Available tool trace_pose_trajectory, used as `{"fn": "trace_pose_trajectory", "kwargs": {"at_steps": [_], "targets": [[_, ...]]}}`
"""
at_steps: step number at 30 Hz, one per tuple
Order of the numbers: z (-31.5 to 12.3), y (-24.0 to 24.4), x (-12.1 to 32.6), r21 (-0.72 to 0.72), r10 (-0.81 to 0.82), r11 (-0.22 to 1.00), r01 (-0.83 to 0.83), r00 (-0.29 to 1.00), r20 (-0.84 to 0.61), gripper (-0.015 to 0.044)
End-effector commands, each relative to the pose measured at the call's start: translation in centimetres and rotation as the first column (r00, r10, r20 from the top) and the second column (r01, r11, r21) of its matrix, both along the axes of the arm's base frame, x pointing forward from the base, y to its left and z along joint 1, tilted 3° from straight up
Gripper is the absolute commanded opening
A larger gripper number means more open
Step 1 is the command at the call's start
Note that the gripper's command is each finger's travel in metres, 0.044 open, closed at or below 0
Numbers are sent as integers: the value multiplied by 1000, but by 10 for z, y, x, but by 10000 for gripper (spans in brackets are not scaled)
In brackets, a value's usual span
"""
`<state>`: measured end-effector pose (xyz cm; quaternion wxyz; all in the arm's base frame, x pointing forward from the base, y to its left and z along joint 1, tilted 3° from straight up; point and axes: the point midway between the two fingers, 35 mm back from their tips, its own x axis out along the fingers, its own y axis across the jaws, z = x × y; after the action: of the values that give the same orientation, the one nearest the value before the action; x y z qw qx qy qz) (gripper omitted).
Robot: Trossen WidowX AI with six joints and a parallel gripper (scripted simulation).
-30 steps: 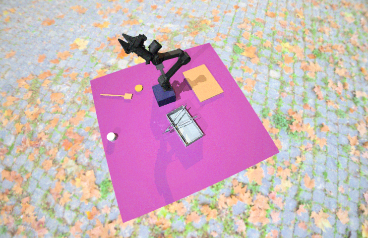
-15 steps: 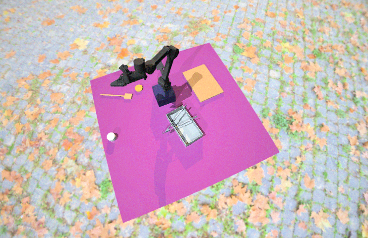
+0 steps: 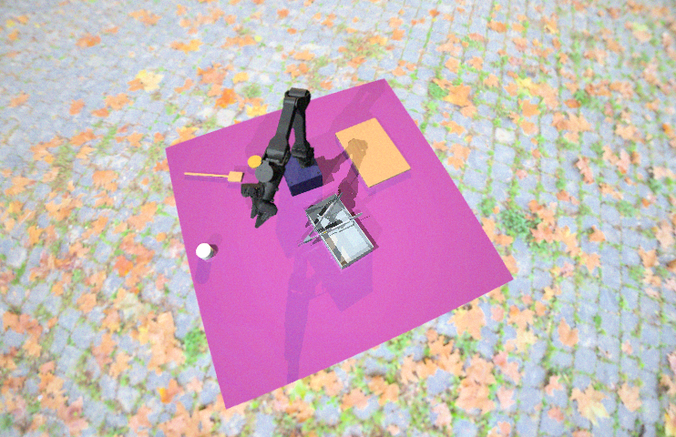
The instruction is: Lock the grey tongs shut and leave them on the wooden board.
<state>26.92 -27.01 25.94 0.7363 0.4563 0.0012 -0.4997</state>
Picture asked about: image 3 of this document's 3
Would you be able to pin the wooden board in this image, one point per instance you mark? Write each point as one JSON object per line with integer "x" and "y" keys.
{"x": 372, "y": 152}

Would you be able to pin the yellow flat disc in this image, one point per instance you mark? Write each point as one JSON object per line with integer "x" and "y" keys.
{"x": 254, "y": 161}

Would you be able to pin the white cylinder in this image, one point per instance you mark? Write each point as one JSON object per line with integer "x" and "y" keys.
{"x": 204, "y": 251}

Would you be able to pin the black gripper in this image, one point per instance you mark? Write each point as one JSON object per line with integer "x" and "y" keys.
{"x": 264, "y": 207}

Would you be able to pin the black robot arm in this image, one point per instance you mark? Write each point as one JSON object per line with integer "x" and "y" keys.
{"x": 277, "y": 153}

